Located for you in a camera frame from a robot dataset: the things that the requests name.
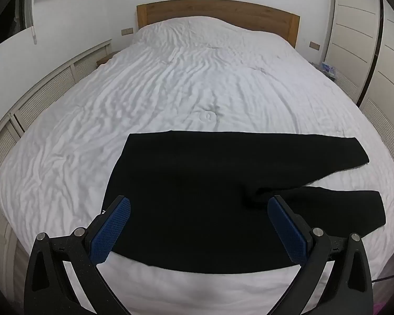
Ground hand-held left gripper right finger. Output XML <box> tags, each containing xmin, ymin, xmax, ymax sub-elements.
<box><xmin>267</xmin><ymin>195</ymin><xmax>374</xmax><ymax>315</ymax></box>

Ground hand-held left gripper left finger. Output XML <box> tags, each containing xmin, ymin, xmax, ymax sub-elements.
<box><xmin>24</xmin><ymin>196</ymin><xmax>132</xmax><ymax>315</ymax></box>

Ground black pants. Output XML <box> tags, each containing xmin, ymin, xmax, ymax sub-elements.
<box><xmin>100</xmin><ymin>131</ymin><xmax>387</xmax><ymax>274</ymax></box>

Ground items on right nightstand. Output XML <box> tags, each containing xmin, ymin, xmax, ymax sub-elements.
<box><xmin>320</xmin><ymin>62</ymin><xmax>337</xmax><ymax>79</ymax></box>

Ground white louvered low cabinet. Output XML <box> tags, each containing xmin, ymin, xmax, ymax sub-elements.
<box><xmin>0</xmin><ymin>39</ymin><xmax>113</xmax><ymax>270</ymax></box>

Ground white bed duvet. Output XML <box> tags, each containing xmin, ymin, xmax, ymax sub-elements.
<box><xmin>0</xmin><ymin>16</ymin><xmax>394</xmax><ymax>315</ymax></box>

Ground wooden nightstand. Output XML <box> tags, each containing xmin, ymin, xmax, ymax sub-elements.
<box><xmin>96</xmin><ymin>50</ymin><xmax>121</xmax><ymax>66</ymax></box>

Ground wooden headboard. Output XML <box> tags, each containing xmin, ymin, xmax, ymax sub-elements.
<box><xmin>137</xmin><ymin>0</ymin><xmax>300</xmax><ymax>48</ymax></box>

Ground black cable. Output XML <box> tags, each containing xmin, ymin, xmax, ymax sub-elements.
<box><xmin>372</xmin><ymin>270</ymin><xmax>394</xmax><ymax>283</ymax></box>

